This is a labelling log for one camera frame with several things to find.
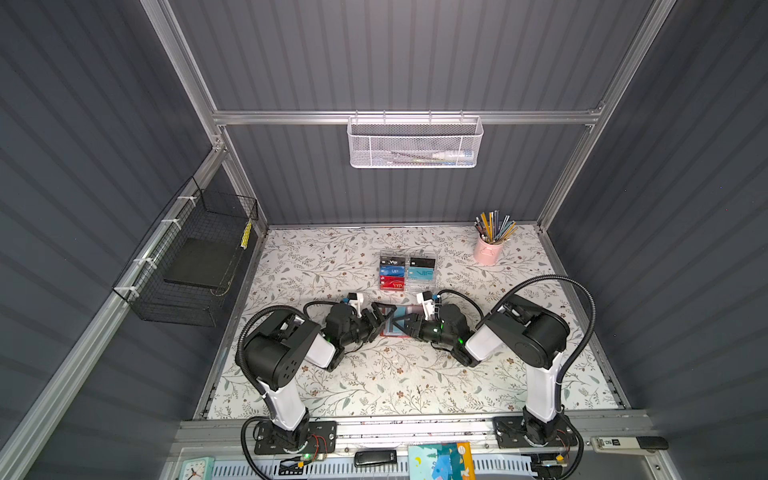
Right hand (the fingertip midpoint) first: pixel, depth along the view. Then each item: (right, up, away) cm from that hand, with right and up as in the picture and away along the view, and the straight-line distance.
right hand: (397, 327), depth 88 cm
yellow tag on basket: (-43, +27, -6) cm, 51 cm away
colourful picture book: (+11, -27, -19) cm, 35 cm away
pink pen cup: (+32, +22, +17) cm, 42 cm away
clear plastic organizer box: (-1, +16, +13) cm, 21 cm away
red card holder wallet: (+4, +4, +6) cm, 8 cm away
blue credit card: (+8, +15, +11) cm, 20 cm away
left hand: (-1, +3, 0) cm, 3 cm away
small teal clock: (-47, -28, -20) cm, 58 cm away
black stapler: (-5, -25, -20) cm, 33 cm away
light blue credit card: (-2, -1, +3) cm, 4 cm away
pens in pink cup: (+35, +31, +17) cm, 49 cm away
